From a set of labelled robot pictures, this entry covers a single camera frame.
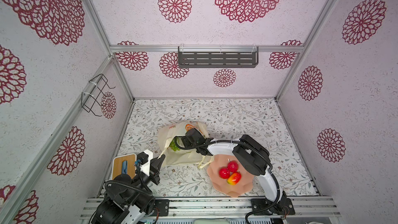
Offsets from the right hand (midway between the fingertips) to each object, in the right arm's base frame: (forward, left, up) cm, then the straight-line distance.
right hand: (185, 133), depth 96 cm
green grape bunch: (-15, +3, +12) cm, 19 cm away
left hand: (-24, +5, +20) cm, 32 cm away
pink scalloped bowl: (-27, -34, -2) cm, 43 cm away
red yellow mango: (-26, -27, -1) cm, 38 cm away
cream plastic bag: (-8, +6, +16) cm, 19 cm away
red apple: (-23, -22, 0) cm, 32 cm away
